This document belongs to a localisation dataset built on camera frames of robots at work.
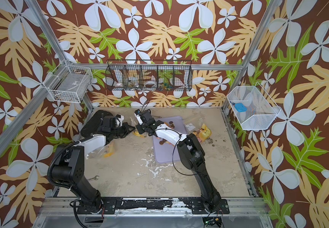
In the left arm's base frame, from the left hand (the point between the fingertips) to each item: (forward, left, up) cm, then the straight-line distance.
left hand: (136, 125), depth 92 cm
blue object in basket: (+4, -65, +13) cm, 66 cm away
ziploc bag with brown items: (-1, +1, -8) cm, 8 cm away
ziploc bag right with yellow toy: (+5, -43, -8) cm, 44 cm away
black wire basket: (+31, -6, +18) cm, 36 cm away
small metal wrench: (-30, +22, -13) cm, 40 cm away
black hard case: (+8, +33, -8) cm, 35 cm away
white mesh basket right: (+4, -72, +14) cm, 73 cm away
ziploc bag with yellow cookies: (-13, +19, -12) cm, 26 cm away
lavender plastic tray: (-11, -20, -16) cm, 28 cm away
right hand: (+3, -1, -2) cm, 4 cm away
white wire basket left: (+17, +40, +21) cm, 48 cm away
